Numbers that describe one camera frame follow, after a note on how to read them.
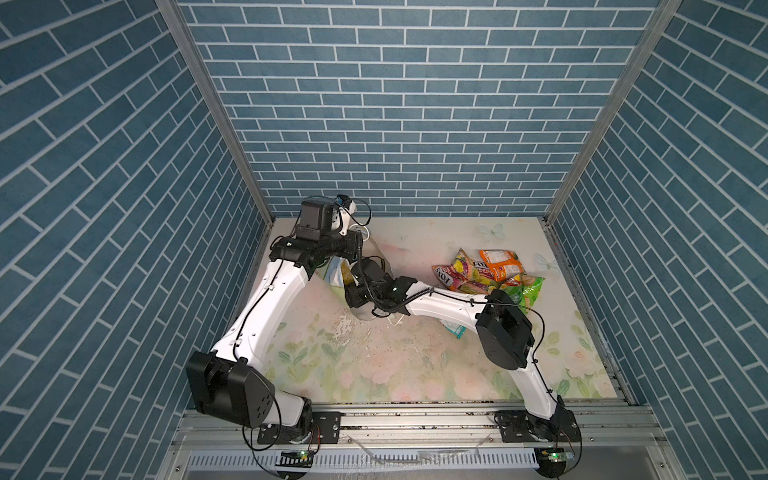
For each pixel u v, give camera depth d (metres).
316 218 0.57
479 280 0.99
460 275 0.99
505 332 0.52
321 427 0.74
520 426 0.74
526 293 0.89
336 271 0.74
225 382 0.39
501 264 1.02
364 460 0.70
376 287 0.68
